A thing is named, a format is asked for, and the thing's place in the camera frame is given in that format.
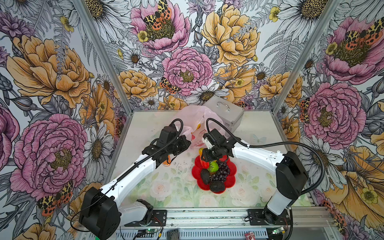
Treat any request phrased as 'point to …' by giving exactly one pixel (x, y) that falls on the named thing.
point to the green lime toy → (213, 166)
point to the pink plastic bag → (193, 121)
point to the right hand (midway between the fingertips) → (206, 161)
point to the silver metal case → (230, 114)
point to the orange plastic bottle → (165, 163)
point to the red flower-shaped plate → (199, 165)
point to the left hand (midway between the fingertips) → (191, 146)
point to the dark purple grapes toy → (222, 174)
